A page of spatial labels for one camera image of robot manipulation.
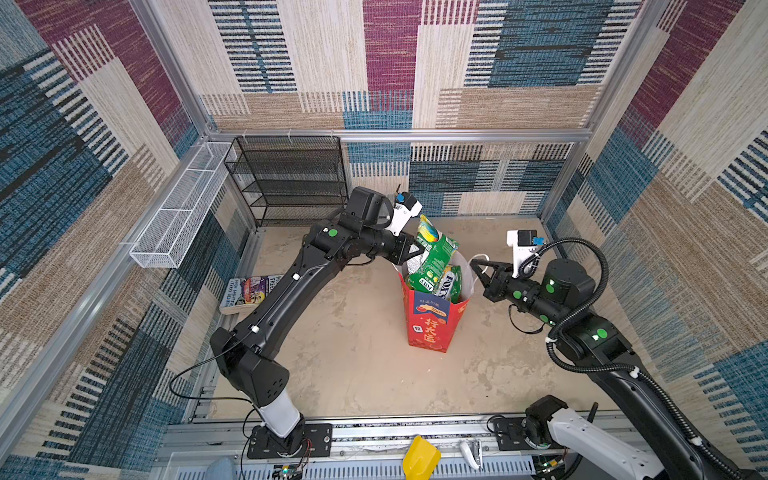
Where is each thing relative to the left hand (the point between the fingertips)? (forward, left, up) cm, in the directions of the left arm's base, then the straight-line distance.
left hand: (424, 245), depth 69 cm
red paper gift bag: (-10, -3, -18) cm, 21 cm away
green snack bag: (-4, -1, -4) cm, 6 cm away
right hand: (-7, -10, 0) cm, 12 cm away
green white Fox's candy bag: (-1, -9, -16) cm, 18 cm away
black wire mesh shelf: (+44, +42, -15) cm, 63 cm away
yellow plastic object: (-37, +1, -33) cm, 50 cm away
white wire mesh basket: (+17, +74, -16) cm, 78 cm away
